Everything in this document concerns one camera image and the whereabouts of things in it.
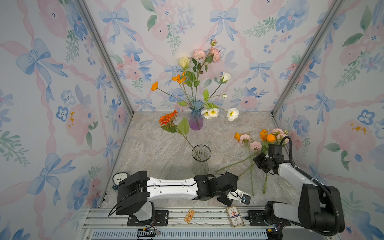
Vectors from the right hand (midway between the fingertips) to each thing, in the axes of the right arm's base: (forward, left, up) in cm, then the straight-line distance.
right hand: (254, 158), depth 91 cm
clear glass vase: (-6, +33, +15) cm, 37 cm away
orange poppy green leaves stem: (+16, -14, -1) cm, 21 cm away
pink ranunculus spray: (+15, -19, +3) cm, 24 cm away
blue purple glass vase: (+26, +36, +8) cm, 44 cm away
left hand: (-19, +16, +10) cm, 27 cm away
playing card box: (-31, +16, -2) cm, 35 cm away
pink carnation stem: (+9, -3, +1) cm, 9 cm away
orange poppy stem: (+35, +45, +32) cm, 66 cm away
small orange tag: (-31, +38, -3) cm, 49 cm away
